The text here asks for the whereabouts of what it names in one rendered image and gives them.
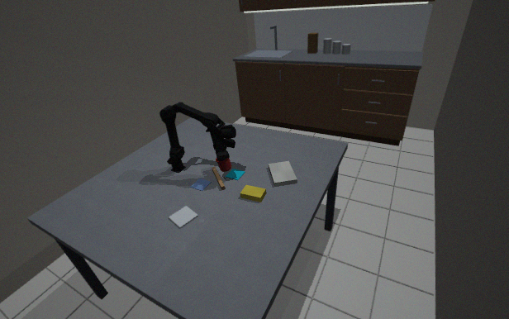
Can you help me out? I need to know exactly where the yellow block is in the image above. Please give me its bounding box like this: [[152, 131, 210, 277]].
[[240, 185, 266, 202]]

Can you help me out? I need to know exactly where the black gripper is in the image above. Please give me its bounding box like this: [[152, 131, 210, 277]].
[[212, 138, 230, 161]]

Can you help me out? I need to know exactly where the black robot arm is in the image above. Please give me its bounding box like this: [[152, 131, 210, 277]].
[[159, 102, 236, 173]]

